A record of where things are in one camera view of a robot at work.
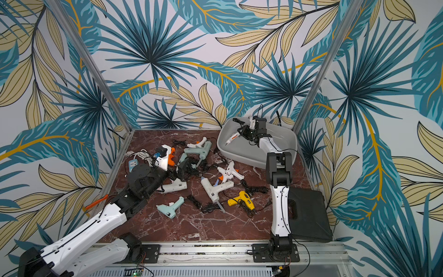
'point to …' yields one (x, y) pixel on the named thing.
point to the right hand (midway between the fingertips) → (240, 129)
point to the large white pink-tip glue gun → (176, 185)
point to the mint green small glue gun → (169, 209)
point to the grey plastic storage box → (281, 132)
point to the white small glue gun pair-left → (227, 174)
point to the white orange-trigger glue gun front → (232, 138)
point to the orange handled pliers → (94, 202)
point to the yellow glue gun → (244, 197)
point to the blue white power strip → (132, 164)
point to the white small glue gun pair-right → (234, 172)
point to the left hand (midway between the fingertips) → (178, 157)
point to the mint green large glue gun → (202, 151)
